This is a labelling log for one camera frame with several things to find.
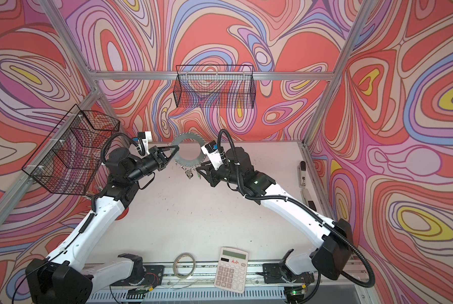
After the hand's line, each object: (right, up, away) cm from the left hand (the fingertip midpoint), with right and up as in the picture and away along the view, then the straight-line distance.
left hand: (181, 150), depth 67 cm
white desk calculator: (+18, -47, +7) cm, 51 cm away
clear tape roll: (-5, -47, +9) cm, 48 cm away
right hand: (+7, -8, +3) cm, 11 cm away
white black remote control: (+58, -11, +35) cm, 68 cm away
